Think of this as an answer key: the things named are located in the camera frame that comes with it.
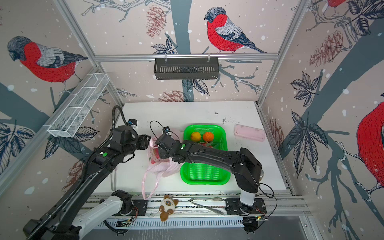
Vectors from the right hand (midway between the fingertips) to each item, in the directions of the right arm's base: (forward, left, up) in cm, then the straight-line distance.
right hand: (163, 149), depth 79 cm
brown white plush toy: (-25, -5, -12) cm, 28 cm away
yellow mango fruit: (+15, -17, -9) cm, 24 cm away
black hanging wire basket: (+57, -9, +15) cm, 60 cm away
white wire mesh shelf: (+14, +45, +19) cm, 51 cm away
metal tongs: (-19, -29, -17) cm, 38 cm away
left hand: (+2, +7, +9) cm, 11 cm away
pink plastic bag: (-10, -4, +1) cm, 11 cm away
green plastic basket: (-7, -16, -16) cm, 23 cm away
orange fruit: (+14, -25, -8) cm, 30 cm away
